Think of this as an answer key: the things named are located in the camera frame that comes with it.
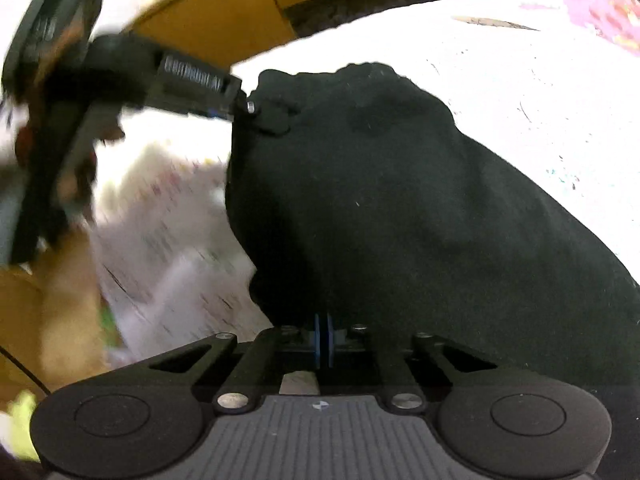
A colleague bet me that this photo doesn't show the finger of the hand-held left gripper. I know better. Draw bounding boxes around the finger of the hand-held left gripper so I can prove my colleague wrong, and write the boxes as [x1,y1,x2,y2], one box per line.
[212,85,292,137]

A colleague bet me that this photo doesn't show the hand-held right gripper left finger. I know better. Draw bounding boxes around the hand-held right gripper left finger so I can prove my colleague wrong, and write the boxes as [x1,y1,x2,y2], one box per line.
[145,312,325,414]

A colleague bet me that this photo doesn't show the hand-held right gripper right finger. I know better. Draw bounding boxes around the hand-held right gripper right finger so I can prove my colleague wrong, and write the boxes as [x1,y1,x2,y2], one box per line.
[324,312,498,414]

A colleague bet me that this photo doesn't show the black pants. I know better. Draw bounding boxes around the black pants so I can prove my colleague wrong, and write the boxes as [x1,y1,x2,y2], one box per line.
[223,61,640,396]

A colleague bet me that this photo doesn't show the white floral bedsheet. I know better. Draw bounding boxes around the white floral bedsheet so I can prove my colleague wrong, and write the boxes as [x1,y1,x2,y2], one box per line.
[92,0,640,368]

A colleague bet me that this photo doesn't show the yellow pink cartoon quilt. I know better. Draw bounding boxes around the yellow pink cartoon quilt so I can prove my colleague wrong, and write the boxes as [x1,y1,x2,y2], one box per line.
[520,0,640,57]

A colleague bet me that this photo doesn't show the black cable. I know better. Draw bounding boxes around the black cable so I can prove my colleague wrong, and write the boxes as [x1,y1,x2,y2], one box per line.
[0,346,53,396]

